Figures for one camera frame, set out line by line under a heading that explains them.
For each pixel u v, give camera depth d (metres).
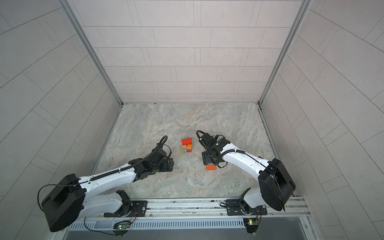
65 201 0.39
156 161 0.64
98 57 0.91
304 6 0.71
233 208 0.71
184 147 0.87
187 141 0.85
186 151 0.89
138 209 0.71
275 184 0.42
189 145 0.87
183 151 0.89
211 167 0.84
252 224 0.68
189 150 0.89
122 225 0.64
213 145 0.60
